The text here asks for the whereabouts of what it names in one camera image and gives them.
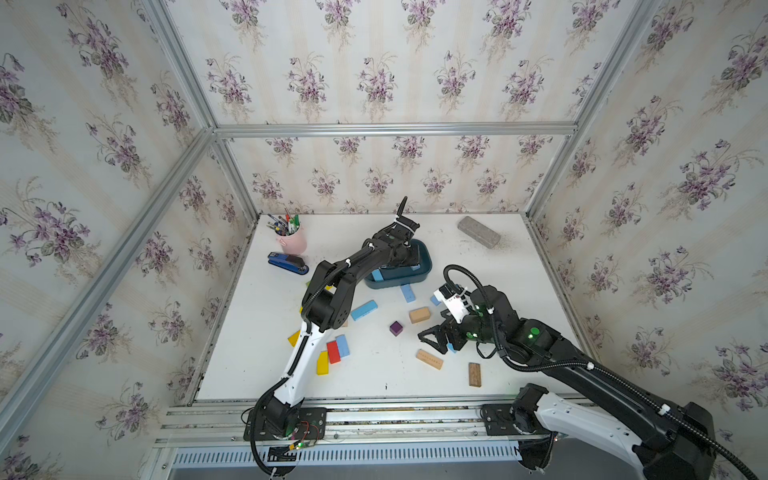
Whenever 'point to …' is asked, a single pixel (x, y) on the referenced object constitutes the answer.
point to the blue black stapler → (290, 263)
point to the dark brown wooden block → (474, 374)
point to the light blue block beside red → (343, 346)
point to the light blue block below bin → (408, 293)
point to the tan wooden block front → (430, 359)
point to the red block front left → (333, 352)
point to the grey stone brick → (479, 232)
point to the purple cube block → (396, 328)
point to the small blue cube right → (435, 300)
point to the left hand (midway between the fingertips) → (415, 258)
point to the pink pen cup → (294, 244)
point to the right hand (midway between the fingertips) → (437, 324)
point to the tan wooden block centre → (419, 314)
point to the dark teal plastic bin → (403, 274)
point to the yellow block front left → (322, 363)
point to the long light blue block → (364, 309)
